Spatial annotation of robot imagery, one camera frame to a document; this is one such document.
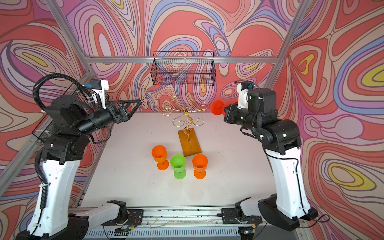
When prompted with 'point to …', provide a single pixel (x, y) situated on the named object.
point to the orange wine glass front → (159, 154)
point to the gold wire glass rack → (189, 141)
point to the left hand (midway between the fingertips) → (136, 102)
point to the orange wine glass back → (200, 162)
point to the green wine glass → (178, 163)
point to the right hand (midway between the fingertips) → (225, 113)
